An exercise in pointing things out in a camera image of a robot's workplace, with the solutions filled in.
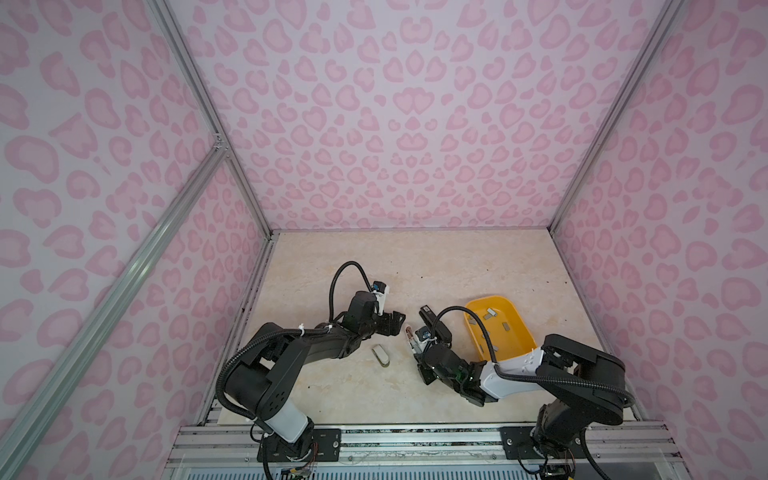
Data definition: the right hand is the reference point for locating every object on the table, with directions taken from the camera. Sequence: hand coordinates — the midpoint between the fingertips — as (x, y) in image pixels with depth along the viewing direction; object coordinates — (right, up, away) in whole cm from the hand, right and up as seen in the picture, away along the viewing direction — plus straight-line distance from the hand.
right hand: (418, 354), depth 88 cm
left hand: (-6, +12, +3) cm, 14 cm away
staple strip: (+24, +11, +8) cm, 28 cm away
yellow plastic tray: (+28, +5, +4) cm, 29 cm away
